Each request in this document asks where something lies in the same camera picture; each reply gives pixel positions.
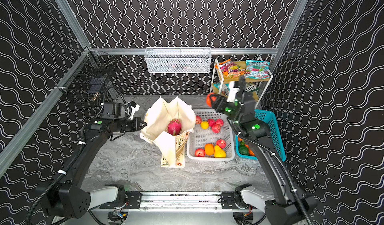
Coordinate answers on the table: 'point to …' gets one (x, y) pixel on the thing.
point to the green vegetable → (243, 149)
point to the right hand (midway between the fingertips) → (214, 97)
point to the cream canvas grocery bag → (154, 128)
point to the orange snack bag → (230, 69)
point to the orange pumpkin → (251, 153)
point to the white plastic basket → (210, 137)
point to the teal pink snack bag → (257, 70)
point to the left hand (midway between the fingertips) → (149, 124)
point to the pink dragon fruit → (174, 127)
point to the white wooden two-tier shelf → (262, 84)
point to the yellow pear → (219, 152)
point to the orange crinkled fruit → (209, 149)
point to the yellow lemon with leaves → (204, 125)
